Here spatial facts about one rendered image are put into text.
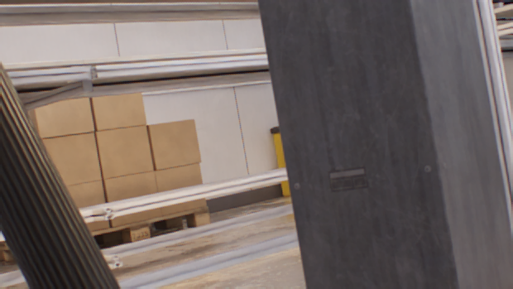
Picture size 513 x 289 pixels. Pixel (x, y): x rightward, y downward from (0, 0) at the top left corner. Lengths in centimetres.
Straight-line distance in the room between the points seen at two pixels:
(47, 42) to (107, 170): 147
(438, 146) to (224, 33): 640
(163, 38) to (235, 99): 89
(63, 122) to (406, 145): 415
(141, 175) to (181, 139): 42
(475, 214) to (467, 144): 10
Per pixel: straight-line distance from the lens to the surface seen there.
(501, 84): 252
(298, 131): 123
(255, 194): 744
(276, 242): 279
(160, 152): 556
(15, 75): 308
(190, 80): 437
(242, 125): 744
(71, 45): 653
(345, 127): 119
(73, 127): 522
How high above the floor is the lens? 49
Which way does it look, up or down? level
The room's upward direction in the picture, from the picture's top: 10 degrees counter-clockwise
